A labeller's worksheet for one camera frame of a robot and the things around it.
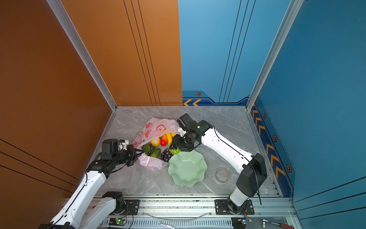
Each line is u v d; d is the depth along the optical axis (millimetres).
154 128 896
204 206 750
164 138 956
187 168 850
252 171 410
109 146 609
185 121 592
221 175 847
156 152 889
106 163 562
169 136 956
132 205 743
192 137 533
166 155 871
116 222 709
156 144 939
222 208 724
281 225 671
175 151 716
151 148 878
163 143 942
